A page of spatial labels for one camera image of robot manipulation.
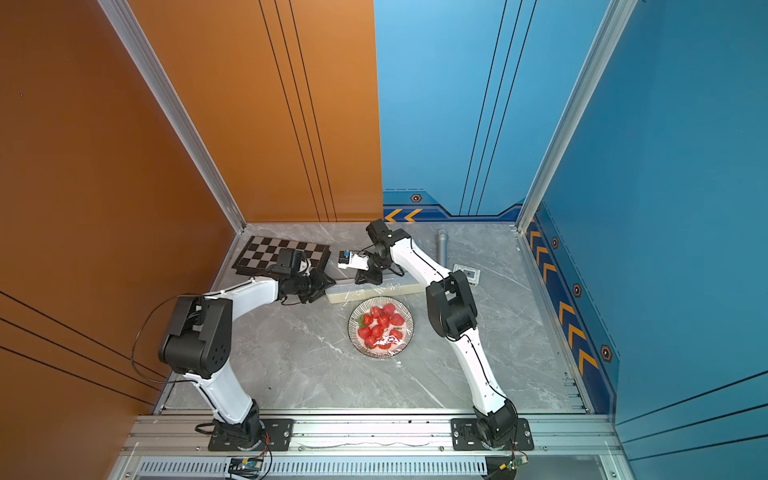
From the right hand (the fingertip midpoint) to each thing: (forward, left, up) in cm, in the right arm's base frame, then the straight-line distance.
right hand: (361, 275), depth 98 cm
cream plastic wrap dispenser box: (-4, -11, +1) cm, 11 cm away
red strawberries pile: (-17, -6, -3) cm, 18 cm away
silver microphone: (+19, -29, -4) cm, 35 cm away
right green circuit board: (-50, -37, -7) cm, 63 cm away
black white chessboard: (+12, +38, -3) cm, 40 cm away
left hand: (-2, +8, 0) cm, 8 cm away
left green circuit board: (-51, +25, -9) cm, 57 cm away
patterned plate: (-23, -12, -4) cm, 26 cm away
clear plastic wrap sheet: (-17, -7, -4) cm, 18 cm away
